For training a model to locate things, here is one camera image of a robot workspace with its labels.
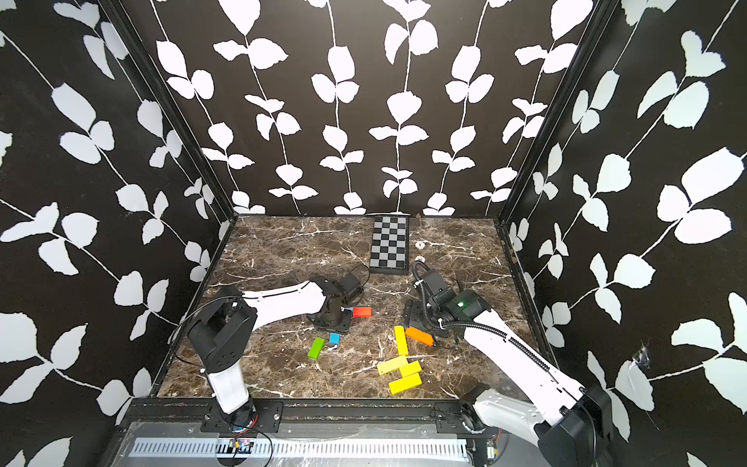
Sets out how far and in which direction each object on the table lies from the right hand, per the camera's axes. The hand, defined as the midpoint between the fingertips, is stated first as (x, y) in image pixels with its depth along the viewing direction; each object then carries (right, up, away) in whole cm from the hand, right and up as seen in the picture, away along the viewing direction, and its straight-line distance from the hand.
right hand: (409, 316), depth 77 cm
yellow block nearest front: (-1, -19, +3) cm, 20 cm away
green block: (-27, -12, +8) cm, 31 cm away
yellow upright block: (-2, -10, +10) cm, 14 cm away
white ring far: (+7, +19, +34) cm, 40 cm away
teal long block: (-22, -9, +8) cm, 25 cm away
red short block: (-14, -2, +14) cm, 20 cm away
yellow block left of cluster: (-5, -16, +5) cm, 17 cm away
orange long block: (+4, -9, +11) cm, 15 cm away
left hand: (-20, -6, +12) cm, 24 cm away
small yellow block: (+1, -16, +5) cm, 17 cm away
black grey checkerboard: (-4, +19, +31) cm, 36 cm away
